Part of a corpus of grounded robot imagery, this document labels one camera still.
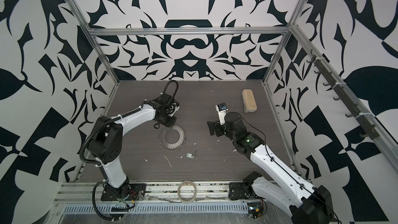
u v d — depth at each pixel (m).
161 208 0.65
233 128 0.57
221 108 0.67
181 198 0.72
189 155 0.85
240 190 0.74
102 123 0.50
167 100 0.76
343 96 0.55
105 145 0.48
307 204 0.39
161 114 0.70
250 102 1.05
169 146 0.89
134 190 0.74
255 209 0.71
